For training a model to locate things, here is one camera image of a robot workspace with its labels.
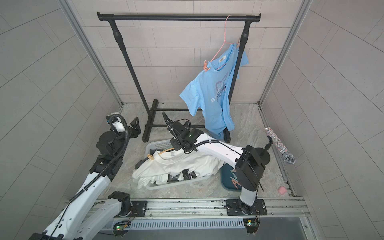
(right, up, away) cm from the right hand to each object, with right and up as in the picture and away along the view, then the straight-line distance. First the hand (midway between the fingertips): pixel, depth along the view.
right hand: (176, 141), depth 82 cm
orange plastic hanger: (-5, -5, -3) cm, 7 cm away
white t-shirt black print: (-8, -13, -11) cm, 19 cm away
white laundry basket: (-6, -3, +4) cm, 8 cm away
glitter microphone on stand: (+50, -3, -20) cm, 54 cm away
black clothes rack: (-23, +20, +27) cm, 41 cm away
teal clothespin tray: (+29, -20, -2) cm, 35 cm away
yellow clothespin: (-11, -7, -8) cm, 16 cm away
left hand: (-19, +14, -10) cm, 25 cm away
